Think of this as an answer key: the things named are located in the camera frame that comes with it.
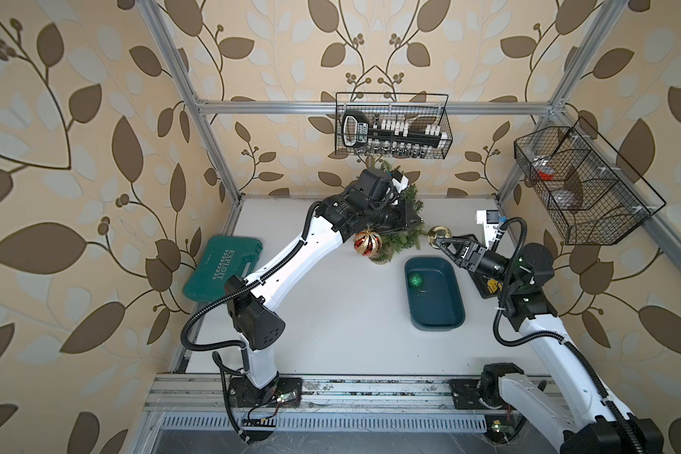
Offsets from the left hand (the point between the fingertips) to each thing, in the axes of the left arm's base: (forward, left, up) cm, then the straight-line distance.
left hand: (420, 215), depth 67 cm
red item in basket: (+20, -39, -1) cm, 44 cm away
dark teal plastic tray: (-4, -11, -35) cm, 37 cm away
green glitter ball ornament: (-1, -4, -31) cm, 31 cm away
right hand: (-6, -3, -3) cm, 7 cm away
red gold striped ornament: (-3, +12, -7) cm, 15 cm away
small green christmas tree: (+20, +7, -1) cm, 21 cm away
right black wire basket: (+8, -47, -1) cm, 48 cm away
